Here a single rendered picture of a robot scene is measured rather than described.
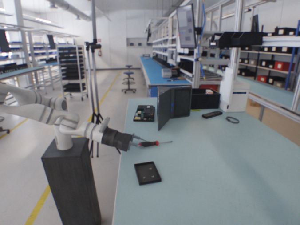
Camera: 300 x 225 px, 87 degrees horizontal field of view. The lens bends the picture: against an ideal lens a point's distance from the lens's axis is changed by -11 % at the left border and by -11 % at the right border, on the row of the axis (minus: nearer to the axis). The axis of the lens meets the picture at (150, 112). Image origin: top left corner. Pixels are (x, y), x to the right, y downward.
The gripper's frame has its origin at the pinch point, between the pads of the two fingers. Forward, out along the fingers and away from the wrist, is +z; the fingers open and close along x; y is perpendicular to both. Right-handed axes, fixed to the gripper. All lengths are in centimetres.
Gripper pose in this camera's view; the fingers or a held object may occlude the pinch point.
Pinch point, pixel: (145, 144)
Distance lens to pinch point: 76.0
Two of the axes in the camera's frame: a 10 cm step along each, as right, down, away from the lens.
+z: 9.5, 3.0, 0.0
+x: -1.7, 5.4, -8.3
